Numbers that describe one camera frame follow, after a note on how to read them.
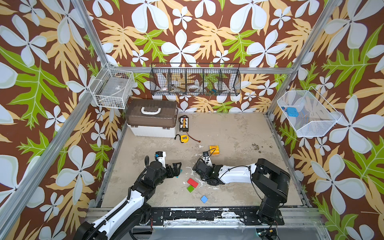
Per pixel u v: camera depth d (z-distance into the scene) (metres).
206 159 0.80
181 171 0.90
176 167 0.75
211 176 0.65
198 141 1.04
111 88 0.86
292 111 0.86
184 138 1.04
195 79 0.98
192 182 0.86
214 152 0.96
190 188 0.84
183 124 1.11
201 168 0.70
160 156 0.74
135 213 0.55
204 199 0.80
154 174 0.62
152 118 0.90
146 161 0.66
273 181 0.47
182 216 0.75
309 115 0.82
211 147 0.97
